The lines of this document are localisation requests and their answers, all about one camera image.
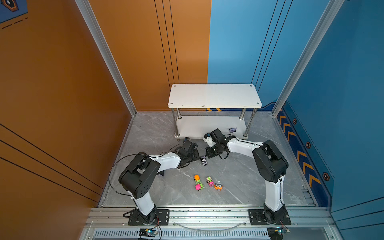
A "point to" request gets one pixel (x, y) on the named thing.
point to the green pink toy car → (210, 181)
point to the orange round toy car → (218, 186)
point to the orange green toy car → (197, 179)
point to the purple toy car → (232, 130)
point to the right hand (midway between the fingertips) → (205, 154)
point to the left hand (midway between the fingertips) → (199, 153)
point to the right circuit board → (277, 233)
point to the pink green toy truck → (199, 186)
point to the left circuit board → (147, 232)
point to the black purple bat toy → (203, 159)
